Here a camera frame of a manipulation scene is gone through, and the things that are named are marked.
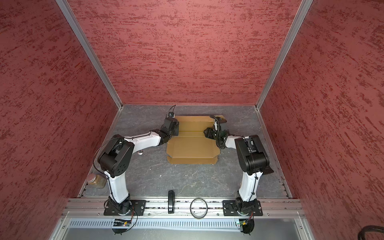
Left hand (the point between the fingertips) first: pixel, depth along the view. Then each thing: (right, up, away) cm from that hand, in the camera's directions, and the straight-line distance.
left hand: (173, 128), depth 98 cm
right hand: (+23, -4, +3) cm, 23 cm away
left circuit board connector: (-22, -46, -26) cm, 57 cm away
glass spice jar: (-36, -26, -23) cm, 50 cm away
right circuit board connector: (+41, -46, -27) cm, 67 cm away
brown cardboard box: (+13, -13, +2) cm, 19 cm away
